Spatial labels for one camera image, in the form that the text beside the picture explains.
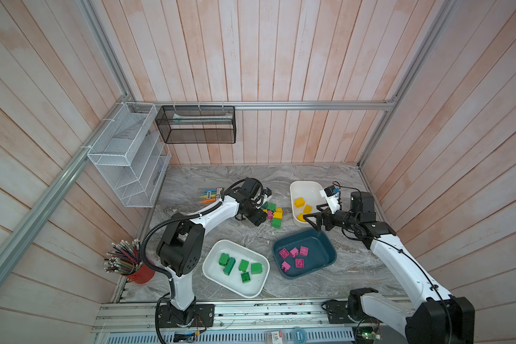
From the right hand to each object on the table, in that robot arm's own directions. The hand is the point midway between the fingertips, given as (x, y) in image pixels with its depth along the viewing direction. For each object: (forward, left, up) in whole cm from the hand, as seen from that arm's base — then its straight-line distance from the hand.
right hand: (312, 211), depth 80 cm
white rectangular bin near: (-17, +29, -17) cm, 38 cm away
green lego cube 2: (-16, +26, -16) cm, 35 cm away
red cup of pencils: (-18, +69, -6) cm, 72 cm away
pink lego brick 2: (-16, +10, -15) cm, 24 cm away
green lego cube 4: (+13, +14, -17) cm, 26 cm away
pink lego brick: (-14, +4, -16) cm, 22 cm away
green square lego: (-21, +25, -15) cm, 36 cm away
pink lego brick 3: (-10, +6, -15) cm, 19 cm away
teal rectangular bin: (-9, -6, -18) cm, 21 cm away
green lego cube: (-14, +34, -15) cm, 40 cm away
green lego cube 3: (-17, +21, -17) cm, 32 cm away
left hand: (+3, +21, -11) cm, 24 cm away
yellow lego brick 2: (+12, -3, -17) cm, 21 cm away
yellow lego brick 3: (+8, +12, -16) cm, 22 cm away
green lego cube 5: (+4, +13, -18) cm, 22 cm away
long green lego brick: (-16, +32, -15) cm, 39 cm away
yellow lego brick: (+15, +1, -16) cm, 22 cm away
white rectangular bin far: (+18, -2, -16) cm, 24 cm away
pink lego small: (-9, +2, -16) cm, 19 cm away
